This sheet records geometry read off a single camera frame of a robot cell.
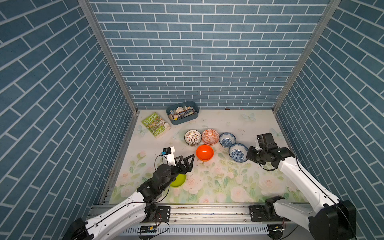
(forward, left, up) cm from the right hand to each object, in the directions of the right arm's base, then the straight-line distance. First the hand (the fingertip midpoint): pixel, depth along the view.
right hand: (247, 154), depth 83 cm
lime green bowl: (-13, +37, -11) cm, 41 cm away
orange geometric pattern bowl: (+17, +21, -9) cm, 28 cm away
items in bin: (+38, +44, -8) cm, 58 cm away
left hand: (-7, +30, +6) cm, 31 cm away
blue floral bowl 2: (+3, +5, -3) cm, 6 cm away
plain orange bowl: (+5, +24, -9) cm, 26 cm away
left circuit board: (-37, +49, -14) cm, 63 cm away
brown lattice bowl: (+15, +33, -9) cm, 38 cm away
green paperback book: (+24, +61, -9) cm, 66 cm away
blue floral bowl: (+16, +10, -10) cm, 22 cm away
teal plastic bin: (+47, +44, -7) cm, 64 cm away
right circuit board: (-33, -12, -13) cm, 37 cm away
